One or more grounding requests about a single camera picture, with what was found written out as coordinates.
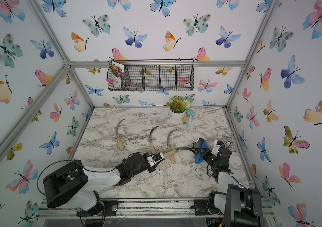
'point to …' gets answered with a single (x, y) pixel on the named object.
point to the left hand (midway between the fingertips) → (163, 155)
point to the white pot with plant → (178, 108)
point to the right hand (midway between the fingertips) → (201, 147)
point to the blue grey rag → (198, 157)
